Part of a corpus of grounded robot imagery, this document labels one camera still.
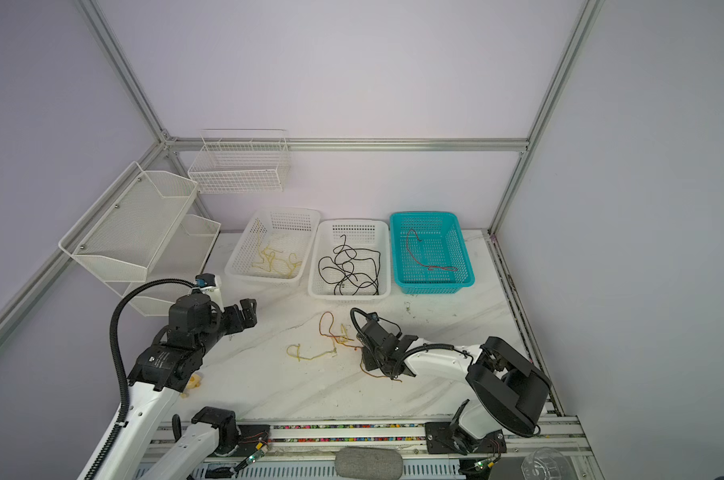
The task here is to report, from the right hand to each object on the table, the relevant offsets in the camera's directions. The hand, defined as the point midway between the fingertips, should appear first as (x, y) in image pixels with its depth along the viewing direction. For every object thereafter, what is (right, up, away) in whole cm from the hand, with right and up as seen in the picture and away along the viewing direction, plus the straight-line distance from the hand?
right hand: (367, 353), depth 88 cm
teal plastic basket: (+24, +30, +27) cm, 47 cm away
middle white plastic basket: (+2, +38, +26) cm, 46 cm away
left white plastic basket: (-38, +34, +27) cm, 57 cm away
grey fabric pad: (+1, -19, -20) cm, 27 cm away
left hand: (-33, +16, -14) cm, 39 cm away
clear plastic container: (+43, -21, -17) cm, 51 cm away
